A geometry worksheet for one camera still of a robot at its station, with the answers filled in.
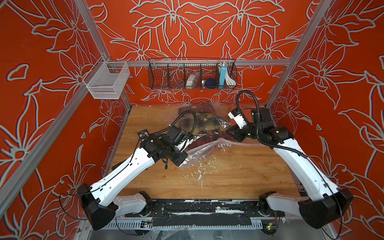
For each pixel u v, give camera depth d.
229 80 0.92
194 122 1.01
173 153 0.57
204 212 0.73
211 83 0.96
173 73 1.00
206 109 1.14
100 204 0.38
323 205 0.36
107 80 0.93
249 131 0.61
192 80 0.92
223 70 0.87
